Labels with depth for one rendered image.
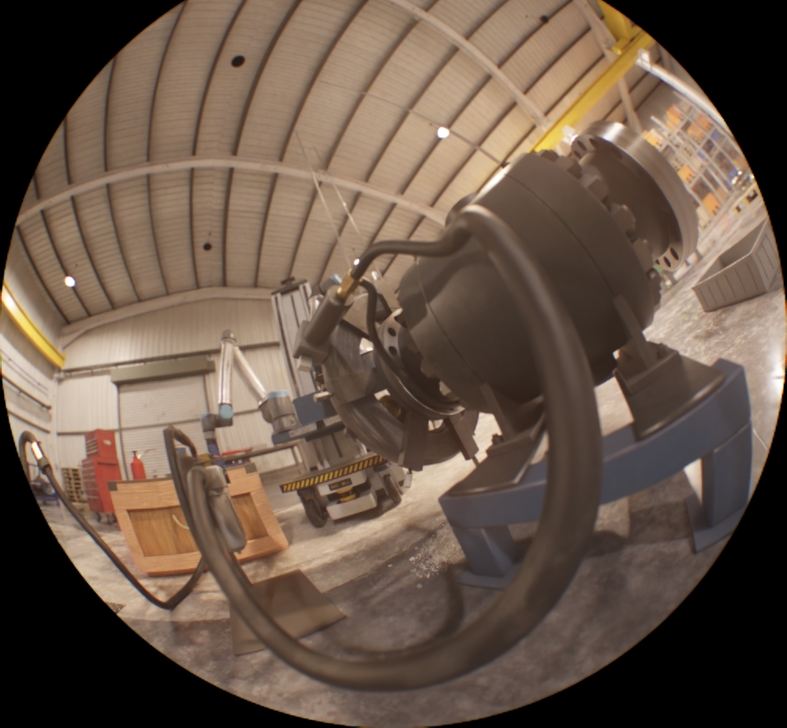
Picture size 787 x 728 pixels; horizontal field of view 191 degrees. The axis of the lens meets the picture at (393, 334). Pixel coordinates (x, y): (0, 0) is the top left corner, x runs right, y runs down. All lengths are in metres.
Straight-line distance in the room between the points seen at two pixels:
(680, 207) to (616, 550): 0.65
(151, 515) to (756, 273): 2.62
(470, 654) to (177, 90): 8.56
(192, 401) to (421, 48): 13.53
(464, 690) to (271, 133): 8.58
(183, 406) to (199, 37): 11.28
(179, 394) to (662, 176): 10.27
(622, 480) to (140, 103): 9.07
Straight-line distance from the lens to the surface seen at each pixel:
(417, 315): 0.56
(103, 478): 4.00
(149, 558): 1.38
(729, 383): 0.39
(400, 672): 0.19
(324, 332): 0.67
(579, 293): 0.46
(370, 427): 0.70
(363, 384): 0.70
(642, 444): 0.36
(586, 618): 0.48
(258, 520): 1.24
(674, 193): 0.63
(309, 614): 0.76
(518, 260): 0.17
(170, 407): 9.85
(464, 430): 0.94
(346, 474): 1.28
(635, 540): 0.56
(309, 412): 1.60
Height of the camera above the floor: 0.42
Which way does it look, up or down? 21 degrees up
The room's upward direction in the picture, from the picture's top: 25 degrees counter-clockwise
